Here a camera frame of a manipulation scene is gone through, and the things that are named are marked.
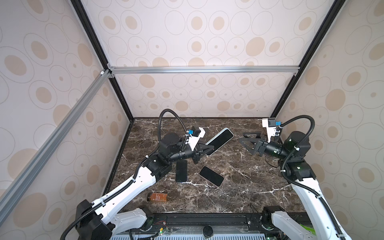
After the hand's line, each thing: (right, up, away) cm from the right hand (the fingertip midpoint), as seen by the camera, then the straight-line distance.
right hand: (242, 139), depth 62 cm
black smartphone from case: (-28, -21, +30) cm, 46 cm away
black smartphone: (-10, -24, +28) cm, 38 cm away
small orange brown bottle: (-39, -31, +16) cm, 53 cm away
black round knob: (-14, -39, +1) cm, 42 cm away
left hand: (-11, -3, -1) cm, 12 cm away
